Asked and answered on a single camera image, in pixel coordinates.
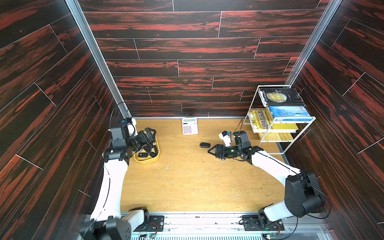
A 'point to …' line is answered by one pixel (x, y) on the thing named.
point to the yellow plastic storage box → (154, 147)
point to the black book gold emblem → (281, 97)
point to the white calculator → (189, 126)
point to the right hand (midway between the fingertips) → (214, 150)
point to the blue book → (289, 111)
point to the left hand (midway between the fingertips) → (150, 133)
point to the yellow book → (260, 119)
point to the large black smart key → (204, 145)
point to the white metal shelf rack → (280, 142)
